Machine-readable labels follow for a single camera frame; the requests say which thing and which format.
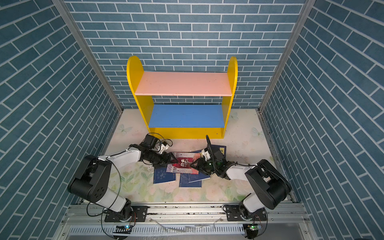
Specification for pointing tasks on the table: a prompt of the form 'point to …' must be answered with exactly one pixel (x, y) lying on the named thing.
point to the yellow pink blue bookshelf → (184, 121)
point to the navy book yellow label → (194, 177)
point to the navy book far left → (160, 175)
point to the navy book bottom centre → (184, 181)
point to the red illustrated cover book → (185, 160)
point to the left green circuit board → (126, 229)
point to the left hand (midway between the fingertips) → (175, 164)
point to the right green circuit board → (252, 230)
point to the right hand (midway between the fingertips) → (193, 168)
